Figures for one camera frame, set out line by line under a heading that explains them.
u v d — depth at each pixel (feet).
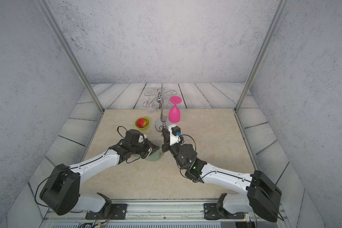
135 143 2.29
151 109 3.44
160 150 2.73
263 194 1.33
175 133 1.88
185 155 1.71
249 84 3.43
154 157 2.72
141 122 3.43
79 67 3.09
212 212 2.38
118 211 2.40
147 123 3.53
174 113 3.04
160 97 2.87
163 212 2.43
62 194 1.37
